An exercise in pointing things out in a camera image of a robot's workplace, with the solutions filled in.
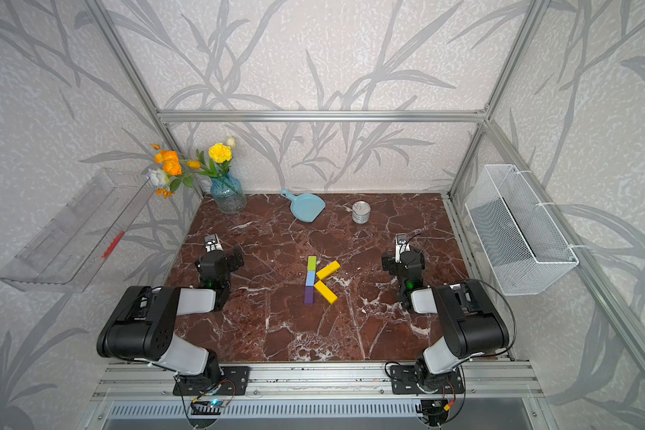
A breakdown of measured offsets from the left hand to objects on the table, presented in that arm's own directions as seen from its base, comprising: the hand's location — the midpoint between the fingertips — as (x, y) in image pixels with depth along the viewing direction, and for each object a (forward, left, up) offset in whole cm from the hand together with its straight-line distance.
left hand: (221, 249), depth 93 cm
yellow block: (-4, -38, -6) cm, 38 cm away
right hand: (+1, -64, 0) cm, 64 cm away
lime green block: (-2, -32, -6) cm, 32 cm away
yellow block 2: (-14, -38, -6) cm, 40 cm away
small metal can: (+19, -51, -2) cm, 54 cm away
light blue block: (-8, -31, -6) cm, 33 cm away
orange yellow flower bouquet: (+17, +17, +18) cm, 30 cm away
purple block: (-14, -32, -6) cm, 35 cm away
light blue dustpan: (+27, -27, -7) cm, 39 cm away
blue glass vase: (+24, +3, +3) cm, 25 cm away
